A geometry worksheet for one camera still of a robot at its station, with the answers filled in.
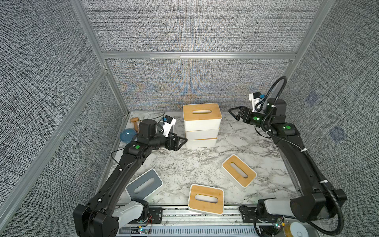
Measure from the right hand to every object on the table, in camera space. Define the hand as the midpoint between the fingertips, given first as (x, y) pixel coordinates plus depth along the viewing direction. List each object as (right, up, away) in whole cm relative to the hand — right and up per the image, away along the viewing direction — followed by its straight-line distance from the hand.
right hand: (235, 108), depth 70 cm
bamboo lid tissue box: (-15, -3, +8) cm, 17 cm away
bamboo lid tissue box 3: (+7, -36, +17) cm, 40 cm away
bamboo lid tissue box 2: (-14, -20, +27) cm, 37 cm away
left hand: (-24, -14, +1) cm, 28 cm away
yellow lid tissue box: (-14, -13, +17) cm, 26 cm away
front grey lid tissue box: (-46, -41, +11) cm, 63 cm away
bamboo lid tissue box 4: (-13, -47, +7) cm, 49 cm away
